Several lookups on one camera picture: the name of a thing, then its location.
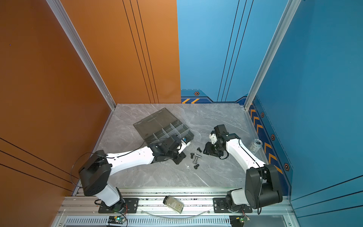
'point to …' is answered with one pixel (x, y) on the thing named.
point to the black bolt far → (198, 149)
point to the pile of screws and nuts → (194, 161)
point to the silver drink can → (255, 145)
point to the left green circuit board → (116, 219)
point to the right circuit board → (237, 220)
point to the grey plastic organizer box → (160, 125)
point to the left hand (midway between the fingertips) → (185, 153)
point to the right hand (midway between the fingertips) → (205, 152)
